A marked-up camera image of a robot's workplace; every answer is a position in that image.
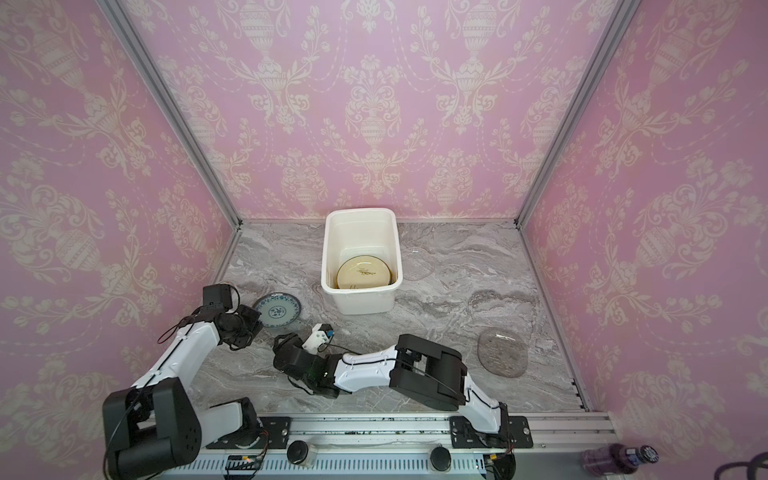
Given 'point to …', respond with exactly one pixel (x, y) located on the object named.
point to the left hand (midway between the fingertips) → (265, 319)
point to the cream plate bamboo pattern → (362, 271)
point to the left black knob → (297, 452)
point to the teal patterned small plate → (278, 309)
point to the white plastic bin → (356, 232)
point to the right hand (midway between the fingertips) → (273, 345)
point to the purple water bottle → (617, 459)
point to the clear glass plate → (502, 352)
